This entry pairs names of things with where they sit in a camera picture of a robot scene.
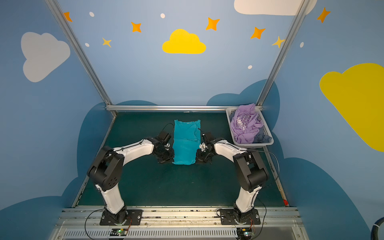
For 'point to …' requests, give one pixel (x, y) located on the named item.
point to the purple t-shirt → (245, 123)
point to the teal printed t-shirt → (186, 140)
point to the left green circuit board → (118, 232)
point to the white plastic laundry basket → (259, 110)
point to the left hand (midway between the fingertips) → (176, 160)
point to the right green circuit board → (244, 233)
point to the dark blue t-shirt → (260, 137)
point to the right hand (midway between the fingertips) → (196, 160)
